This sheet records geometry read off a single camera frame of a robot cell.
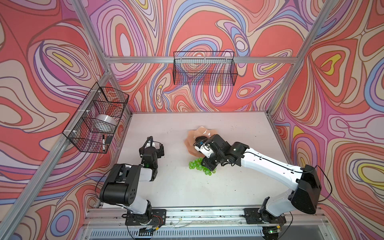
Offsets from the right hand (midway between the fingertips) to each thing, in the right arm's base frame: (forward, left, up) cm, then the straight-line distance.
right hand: (205, 164), depth 77 cm
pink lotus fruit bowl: (+27, +6, -10) cm, 30 cm away
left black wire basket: (+14, +55, +18) cm, 59 cm away
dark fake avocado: (+23, +1, -8) cm, 24 cm away
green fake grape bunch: (-1, +5, +2) cm, 5 cm away
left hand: (+18, +31, -6) cm, 37 cm away
